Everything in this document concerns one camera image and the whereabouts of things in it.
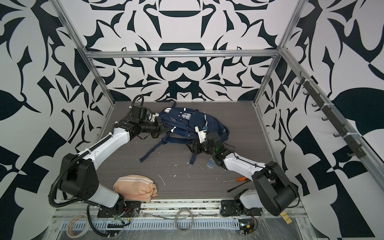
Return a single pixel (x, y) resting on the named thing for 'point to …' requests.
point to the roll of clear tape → (77, 225)
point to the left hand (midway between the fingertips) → (174, 124)
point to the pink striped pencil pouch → (136, 187)
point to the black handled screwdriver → (237, 186)
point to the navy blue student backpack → (180, 123)
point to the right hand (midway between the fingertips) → (190, 141)
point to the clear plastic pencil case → (211, 163)
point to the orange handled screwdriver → (239, 179)
